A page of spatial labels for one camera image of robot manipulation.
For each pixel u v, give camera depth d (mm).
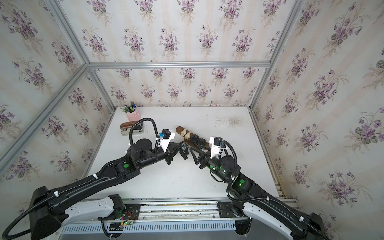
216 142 590
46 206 387
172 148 603
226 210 727
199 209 750
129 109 1038
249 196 506
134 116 1042
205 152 649
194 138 905
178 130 1017
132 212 728
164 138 564
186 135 926
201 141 883
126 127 1038
